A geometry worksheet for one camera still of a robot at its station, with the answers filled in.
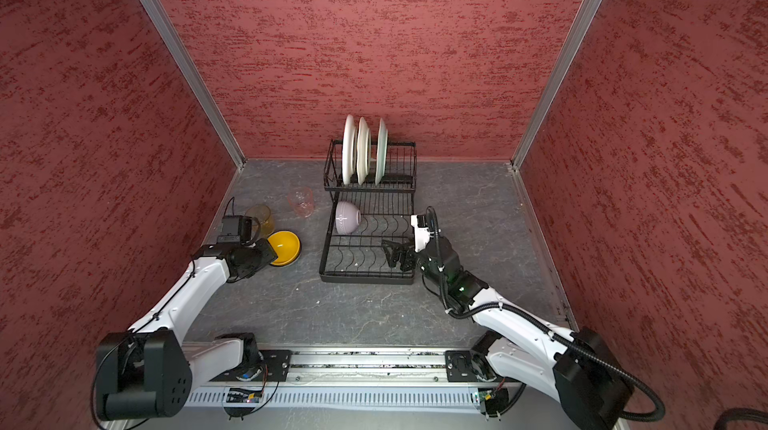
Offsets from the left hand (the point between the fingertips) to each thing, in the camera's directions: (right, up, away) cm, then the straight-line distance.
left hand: (270, 262), depth 86 cm
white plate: (+25, +32, -10) cm, 42 cm away
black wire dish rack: (+25, -1, +7) cm, 26 cm away
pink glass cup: (+3, +18, +20) cm, 27 cm away
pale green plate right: (+33, +31, -10) cm, 47 cm away
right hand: (+36, +6, -7) cm, 37 cm away
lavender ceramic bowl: (+22, +13, +6) cm, 26 cm away
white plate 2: (+29, +32, -9) cm, 44 cm away
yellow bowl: (+3, +3, +5) cm, 7 cm away
